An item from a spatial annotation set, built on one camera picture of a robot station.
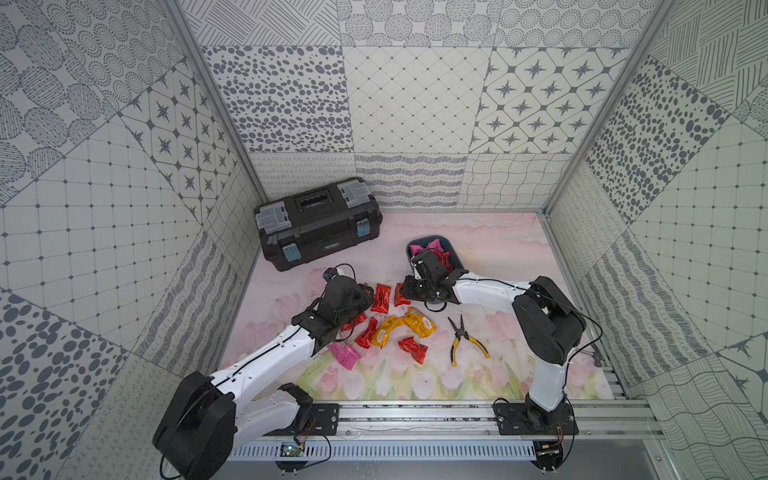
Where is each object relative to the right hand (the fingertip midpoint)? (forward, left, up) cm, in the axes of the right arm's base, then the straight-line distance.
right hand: (406, 292), depth 94 cm
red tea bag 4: (-1, +8, -2) cm, 8 cm away
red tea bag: (-14, +12, -1) cm, 19 cm away
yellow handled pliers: (-11, -16, -4) cm, 20 cm away
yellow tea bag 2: (-10, -4, -1) cm, 10 cm away
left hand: (-4, +10, +11) cm, 15 cm away
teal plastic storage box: (+20, -6, +2) cm, 21 cm away
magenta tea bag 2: (+19, -10, +2) cm, 21 cm away
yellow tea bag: (-15, +7, +1) cm, 16 cm away
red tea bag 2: (-18, -3, -2) cm, 18 cm away
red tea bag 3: (-8, +13, -1) cm, 16 cm away
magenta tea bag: (-20, +17, -1) cm, 26 cm away
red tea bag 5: (-2, +2, 0) cm, 3 cm away
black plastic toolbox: (+18, +29, +14) cm, 37 cm away
